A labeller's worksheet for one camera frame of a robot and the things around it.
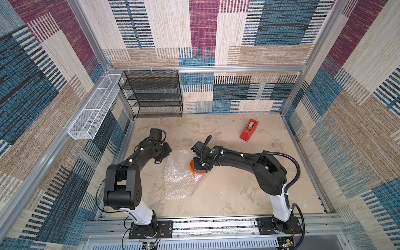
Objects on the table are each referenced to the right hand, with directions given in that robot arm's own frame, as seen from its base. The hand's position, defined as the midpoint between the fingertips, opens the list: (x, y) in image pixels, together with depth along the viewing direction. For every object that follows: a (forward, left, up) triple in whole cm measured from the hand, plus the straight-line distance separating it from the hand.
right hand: (199, 167), depth 91 cm
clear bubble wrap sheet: (-8, +11, -2) cm, 13 cm away
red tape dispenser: (+25, -33, +3) cm, 41 cm away
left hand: (+8, +18, +4) cm, 20 cm away
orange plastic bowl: (-2, +4, +6) cm, 8 cm away
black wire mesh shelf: (+47, +32, +16) cm, 59 cm away
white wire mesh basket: (+6, +50, +32) cm, 59 cm away
